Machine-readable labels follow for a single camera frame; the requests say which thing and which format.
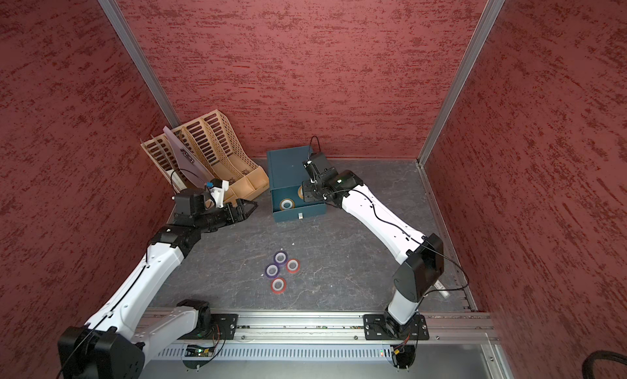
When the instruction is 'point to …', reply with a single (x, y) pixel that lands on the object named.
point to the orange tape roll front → (286, 203)
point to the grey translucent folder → (188, 163)
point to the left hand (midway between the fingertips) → (249, 212)
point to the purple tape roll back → (280, 259)
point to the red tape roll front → (281, 290)
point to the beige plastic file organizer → (214, 142)
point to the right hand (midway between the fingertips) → (311, 194)
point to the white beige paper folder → (175, 180)
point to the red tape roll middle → (292, 270)
